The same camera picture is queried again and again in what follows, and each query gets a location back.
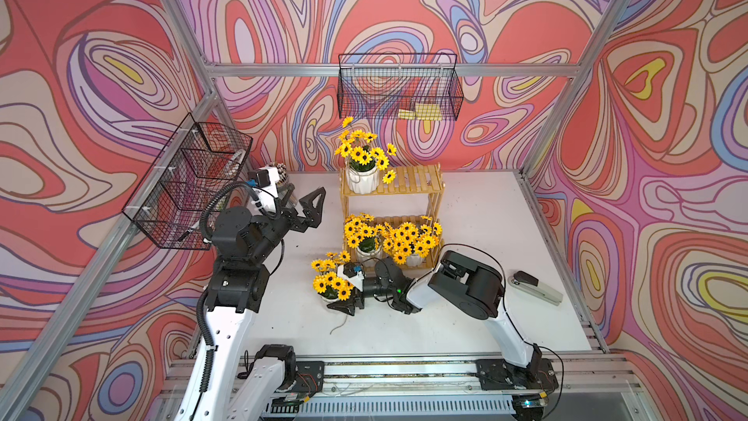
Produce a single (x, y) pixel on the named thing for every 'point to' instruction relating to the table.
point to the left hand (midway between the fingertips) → (312, 189)
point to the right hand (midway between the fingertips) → (332, 296)
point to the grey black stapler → (532, 286)
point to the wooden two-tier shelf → (405, 180)
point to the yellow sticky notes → (423, 111)
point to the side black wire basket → (168, 204)
